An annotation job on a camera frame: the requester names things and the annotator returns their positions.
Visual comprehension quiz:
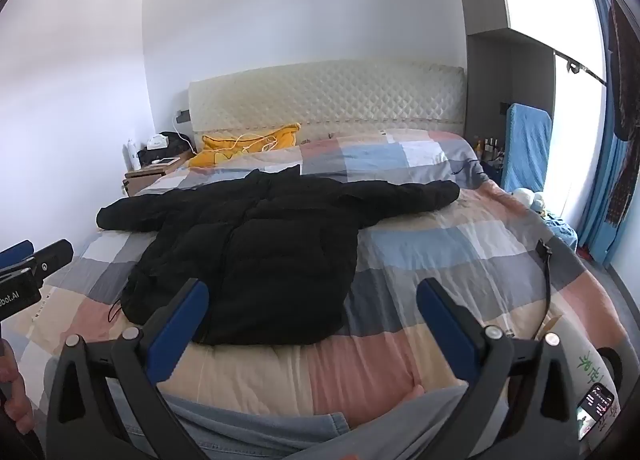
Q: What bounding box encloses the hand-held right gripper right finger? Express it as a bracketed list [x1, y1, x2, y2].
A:
[416, 277, 608, 460]

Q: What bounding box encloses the black hanging rod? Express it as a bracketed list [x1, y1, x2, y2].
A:
[554, 50, 608, 86]

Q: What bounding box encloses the yellow pillow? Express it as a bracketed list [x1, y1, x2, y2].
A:
[189, 123, 302, 169]

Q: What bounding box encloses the checkered pastel bed blanket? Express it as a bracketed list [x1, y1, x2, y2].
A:
[5, 130, 636, 421]

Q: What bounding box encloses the wooden nightstand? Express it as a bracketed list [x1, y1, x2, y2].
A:
[122, 150, 193, 197]

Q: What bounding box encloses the black strap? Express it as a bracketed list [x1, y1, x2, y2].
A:
[535, 238, 553, 335]

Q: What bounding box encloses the crumpled blue cloth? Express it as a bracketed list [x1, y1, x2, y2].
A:
[542, 210, 578, 251]

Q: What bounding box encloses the thin black cable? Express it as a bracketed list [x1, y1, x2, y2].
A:
[452, 159, 488, 181]

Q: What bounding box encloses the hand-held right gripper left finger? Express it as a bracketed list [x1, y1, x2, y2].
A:
[45, 278, 211, 460]

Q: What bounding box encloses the blue curtain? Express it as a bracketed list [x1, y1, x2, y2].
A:
[575, 0, 633, 265]

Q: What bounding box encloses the black smartphone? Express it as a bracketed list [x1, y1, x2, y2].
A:
[576, 382, 616, 442]

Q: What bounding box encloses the person's grey top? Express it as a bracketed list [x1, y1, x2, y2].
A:
[280, 384, 471, 460]

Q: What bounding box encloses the row of small bottles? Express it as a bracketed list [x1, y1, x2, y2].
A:
[472, 136, 506, 163]

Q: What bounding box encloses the white charging cable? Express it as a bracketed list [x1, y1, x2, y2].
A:
[172, 112, 281, 157]

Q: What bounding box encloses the person's left hand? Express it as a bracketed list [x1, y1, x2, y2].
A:
[0, 339, 37, 437]

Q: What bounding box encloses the dark patterned hanging cloth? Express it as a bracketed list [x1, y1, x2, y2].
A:
[602, 0, 640, 225]

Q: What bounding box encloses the cream quilted headboard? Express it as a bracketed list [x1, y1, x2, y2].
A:
[188, 64, 467, 145]

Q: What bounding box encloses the black bag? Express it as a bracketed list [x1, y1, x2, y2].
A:
[137, 132, 193, 164]

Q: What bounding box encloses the black puffer jacket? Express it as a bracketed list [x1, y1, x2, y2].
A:
[96, 165, 461, 347]

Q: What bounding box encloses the blue towel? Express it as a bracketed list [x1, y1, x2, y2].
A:
[502, 102, 553, 195]

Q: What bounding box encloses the white plush toy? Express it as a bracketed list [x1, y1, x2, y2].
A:
[512, 187, 546, 213]

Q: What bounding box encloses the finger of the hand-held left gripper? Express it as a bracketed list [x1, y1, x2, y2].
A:
[0, 239, 35, 271]
[30, 238, 75, 287]

